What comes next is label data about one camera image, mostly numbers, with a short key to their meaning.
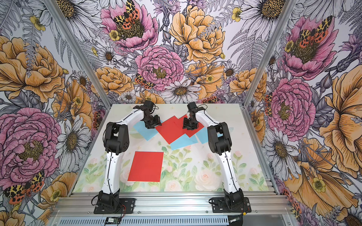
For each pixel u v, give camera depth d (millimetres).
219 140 635
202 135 1045
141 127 1017
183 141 1004
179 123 1118
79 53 892
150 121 937
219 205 731
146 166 875
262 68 970
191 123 937
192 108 900
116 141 631
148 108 853
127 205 733
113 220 702
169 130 1058
